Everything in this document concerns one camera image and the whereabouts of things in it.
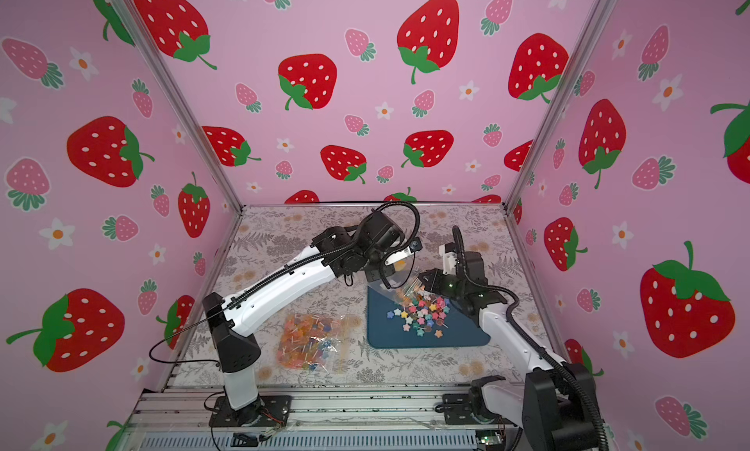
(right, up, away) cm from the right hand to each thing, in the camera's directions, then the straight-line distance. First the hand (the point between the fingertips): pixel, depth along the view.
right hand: (416, 277), depth 83 cm
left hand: (-8, +7, -8) cm, 13 cm away
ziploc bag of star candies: (-1, -6, +10) cm, 12 cm away
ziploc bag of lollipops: (-29, -19, +1) cm, 35 cm away
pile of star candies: (+3, -12, +6) cm, 14 cm away
